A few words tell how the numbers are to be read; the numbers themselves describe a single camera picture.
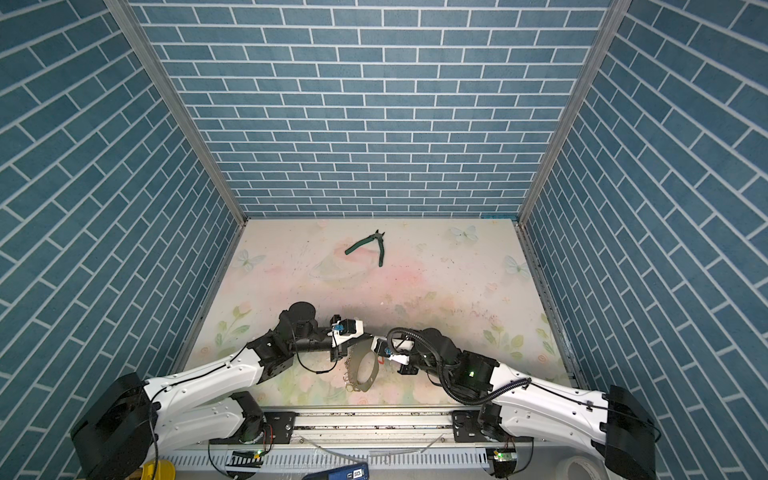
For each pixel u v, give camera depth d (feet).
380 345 1.99
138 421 1.31
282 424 2.42
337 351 2.22
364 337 2.15
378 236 3.77
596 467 2.27
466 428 2.41
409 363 2.15
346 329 2.03
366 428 2.47
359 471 2.15
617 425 1.53
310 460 2.53
